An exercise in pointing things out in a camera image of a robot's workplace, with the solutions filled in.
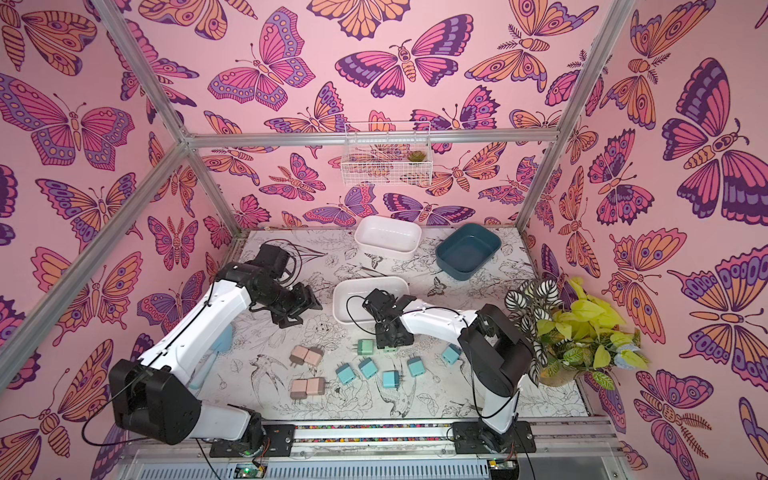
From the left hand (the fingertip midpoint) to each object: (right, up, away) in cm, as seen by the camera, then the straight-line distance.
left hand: (318, 308), depth 80 cm
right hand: (+19, -11, +10) cm, 24 cm away
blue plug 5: (+37, -14, +6) cm, 40 cm away
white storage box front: (+6, +2, +20) cm, 21 cm away
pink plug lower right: (-1, -21, +2) cm, 21 cm away
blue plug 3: (+19, -19, +2) cm, 28 cm away
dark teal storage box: (+48, +16, +36) cm, 62 cm away
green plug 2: (+19, -11, +2) cm, 22 cm away
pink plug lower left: (-6, -23, +2) cm, 24 cm away
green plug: (+12, -13, +8) cm, 19 cm away
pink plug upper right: (-3, -14, +6) cm, 16 cm away
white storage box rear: (+17, +21, +39) cm, 48 cm away
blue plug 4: (+27, -17, +5) cm, 32 cm away
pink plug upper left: (-7, -15, +6) cm, 17 cm away
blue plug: (+7, -18, +3) cm, 20 cm away
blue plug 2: (+13, -17, +4) cm, 22 cm away
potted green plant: (+58, -2, -15) cm, 60 cm away
